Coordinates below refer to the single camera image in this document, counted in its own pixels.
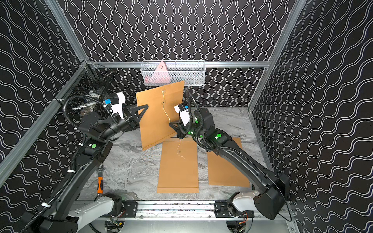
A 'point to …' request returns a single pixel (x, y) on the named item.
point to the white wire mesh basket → (192, 72)
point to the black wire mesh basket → (85, 93)
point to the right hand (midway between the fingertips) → (170, 122)
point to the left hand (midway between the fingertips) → (145, 103)
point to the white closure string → (177, 149)
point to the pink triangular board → (160, 76)
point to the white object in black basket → (92, 94)
